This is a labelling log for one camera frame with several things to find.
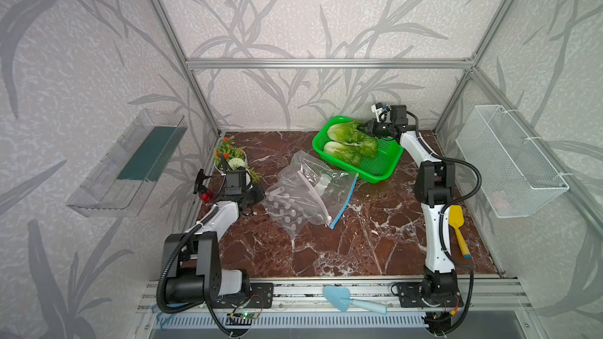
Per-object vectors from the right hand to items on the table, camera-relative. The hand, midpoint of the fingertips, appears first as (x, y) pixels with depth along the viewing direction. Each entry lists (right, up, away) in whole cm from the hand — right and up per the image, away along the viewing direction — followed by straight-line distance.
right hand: (357, 126), depth 103 cm
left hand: (-39, -26, -11) cm, 48 cm away
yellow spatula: (+37, -38, -12) cm, 55 cm away
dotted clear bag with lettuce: (-28, -32, -10) cm, 43 cm away
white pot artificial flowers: (-50, -14, -11) cm, 53 cm away
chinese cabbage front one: (-4, -4, -4) cm, 7 cm away
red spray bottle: (-60, -27, -17) cm, 68 cm away
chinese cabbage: (-3, -12, -4) cm, 13 cm away
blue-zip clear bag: (-10, -26, -1) cm, 28 cm away
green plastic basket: (+7, -20, +2) cm, 21 cm away
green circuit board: (-39, -61, -32) cm, 80 cm away
